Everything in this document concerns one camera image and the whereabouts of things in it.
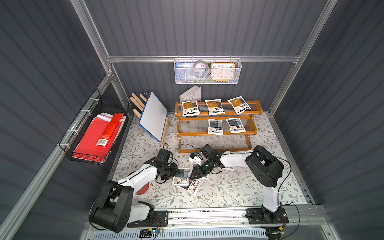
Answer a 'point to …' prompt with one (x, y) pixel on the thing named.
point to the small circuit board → (147, 233)
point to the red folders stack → (87, 148)
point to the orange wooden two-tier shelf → (229, 132)
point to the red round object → (144, 190)
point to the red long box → (103, 140)
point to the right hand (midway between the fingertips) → (192, 180)
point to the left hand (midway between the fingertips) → (178, 173)
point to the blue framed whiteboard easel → (152, 115)
